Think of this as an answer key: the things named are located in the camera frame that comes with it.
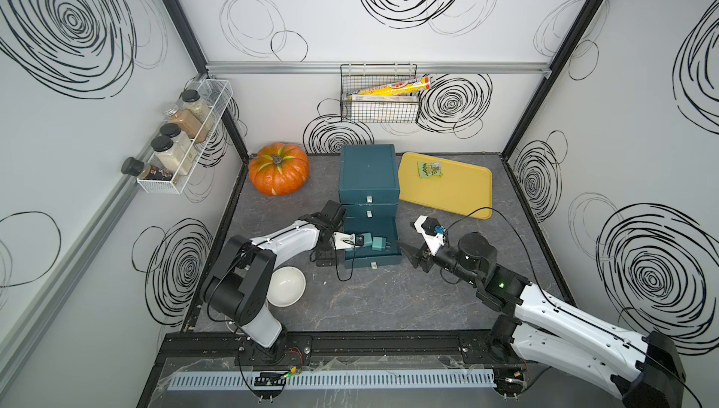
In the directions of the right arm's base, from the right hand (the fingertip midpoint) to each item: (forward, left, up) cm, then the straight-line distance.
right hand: (407, 234), depth 70 cm
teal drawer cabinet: (+16, +10, -4) cm, 19 cm away
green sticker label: (+44, -15, -23) cm, 52 cm away
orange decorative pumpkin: (+30, +43, -10) cm, 53 cm away
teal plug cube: (+7, +6, -21) cm, 23 cm away
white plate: (-7, +34, -21) cm, 41 cm away
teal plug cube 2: (+8, +11, -19) cm, 23 cm away
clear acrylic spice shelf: (+50, +65, +8) cm, 83 cm away
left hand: (+8, +24, -21) cm, 33 cm away
